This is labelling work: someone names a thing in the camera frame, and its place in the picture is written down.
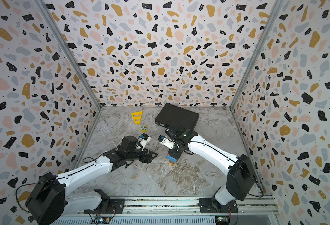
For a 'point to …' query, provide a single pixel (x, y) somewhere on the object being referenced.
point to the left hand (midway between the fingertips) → (153, 152)
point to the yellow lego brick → (171, 164)
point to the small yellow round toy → (144, 129)
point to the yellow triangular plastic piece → (137, 116)
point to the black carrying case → (171, 113)
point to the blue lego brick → (170, 158)
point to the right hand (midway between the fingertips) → (173, 151)
